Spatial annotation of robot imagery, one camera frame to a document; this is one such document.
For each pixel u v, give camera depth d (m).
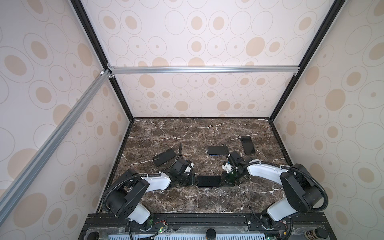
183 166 0.72
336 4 0.67
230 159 0.74
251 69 1.84
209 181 0.85
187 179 0.77
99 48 0.81
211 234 0.63
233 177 0.76
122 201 0.43
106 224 0.75
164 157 0.99
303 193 0.45
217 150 1.00
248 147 1.04
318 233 0.63
